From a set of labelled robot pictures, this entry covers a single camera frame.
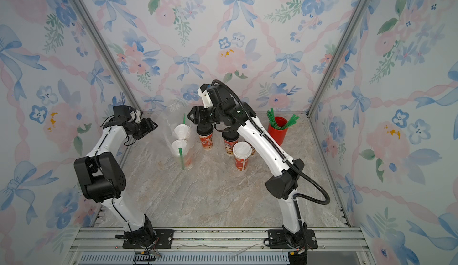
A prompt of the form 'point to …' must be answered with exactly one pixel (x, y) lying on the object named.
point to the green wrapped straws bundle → (291, 121)
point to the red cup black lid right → (230, 138)
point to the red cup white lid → (241, 151)
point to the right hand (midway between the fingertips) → (194, 114)
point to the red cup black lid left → (205, 131)
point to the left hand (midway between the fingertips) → (153, 126)
